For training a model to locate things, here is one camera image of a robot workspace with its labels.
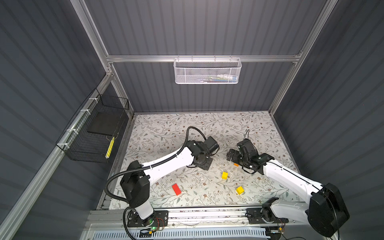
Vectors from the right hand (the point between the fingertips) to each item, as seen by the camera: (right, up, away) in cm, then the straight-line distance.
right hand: (234, 157), depth 86 cm
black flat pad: (-68, +19, -12) cm, 72 cm away
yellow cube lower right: (+2, -17, -5) cm, 18 cm away
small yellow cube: (-6, -11, +1) cm, 12 cm away
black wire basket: (-73, +14, -13) cm, 76 cm away
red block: (-33, -17, -3) cm, 38 cm away
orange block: (-1, -2, -9) cm, 9 cm away
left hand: (-18, -2, -6) cm, 19 cm away
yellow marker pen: (-63, +8, -18) cm, 66 cm away
